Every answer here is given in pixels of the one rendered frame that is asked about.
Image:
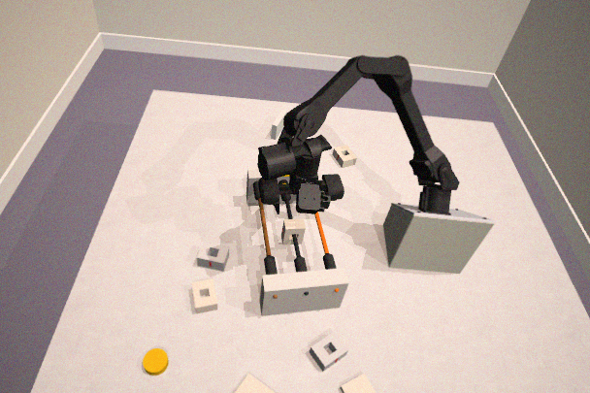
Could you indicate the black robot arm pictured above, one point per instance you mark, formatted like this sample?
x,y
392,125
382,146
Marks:
x,y
294,151

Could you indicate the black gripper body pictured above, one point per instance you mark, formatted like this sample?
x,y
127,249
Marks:
x,y
270,189

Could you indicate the yellow round disc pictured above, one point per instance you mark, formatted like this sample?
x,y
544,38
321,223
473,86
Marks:
x,y
156,362

